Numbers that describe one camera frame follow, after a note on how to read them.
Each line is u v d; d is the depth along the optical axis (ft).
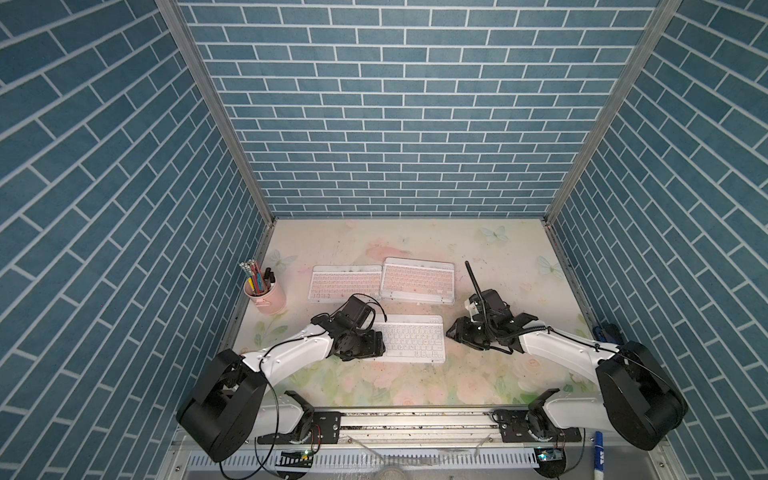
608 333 2.93
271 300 2.92
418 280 3.26
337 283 3.33
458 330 2.63
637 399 1.39
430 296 3.21
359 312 2.27
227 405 1.35
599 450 2.30
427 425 2.47
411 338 2.91
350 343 2.15
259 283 2.86
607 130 3.06
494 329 2.20
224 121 2.97
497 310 2.27
